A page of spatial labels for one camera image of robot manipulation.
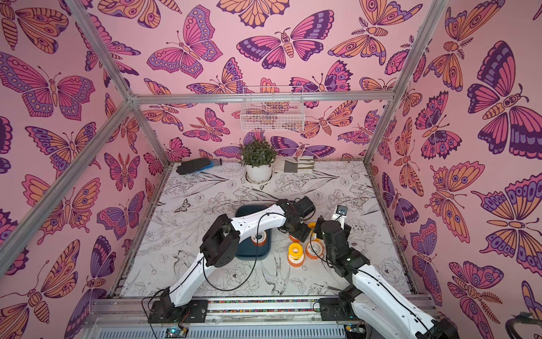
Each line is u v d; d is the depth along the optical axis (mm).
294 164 1168
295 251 848
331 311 730
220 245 559
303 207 751
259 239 876
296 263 830
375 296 494
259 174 1117
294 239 861
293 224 663
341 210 693
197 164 1180
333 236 603
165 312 638
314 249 877
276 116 1054
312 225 756
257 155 950
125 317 734
